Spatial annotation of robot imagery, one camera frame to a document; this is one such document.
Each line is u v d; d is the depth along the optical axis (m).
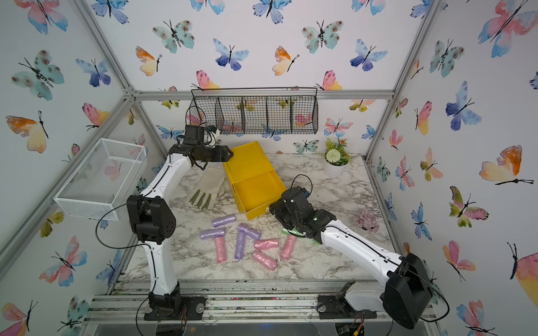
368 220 0.84
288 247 0.86
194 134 0.73
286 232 0.91
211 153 0.82
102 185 1.12
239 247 0.86
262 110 0.98
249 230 0.91
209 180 1.09
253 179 0.84
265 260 0.82
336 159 0.99
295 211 0.60
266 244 0.87
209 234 0.89
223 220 0.94
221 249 0.86
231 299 0.77
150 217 0.54
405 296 0.39
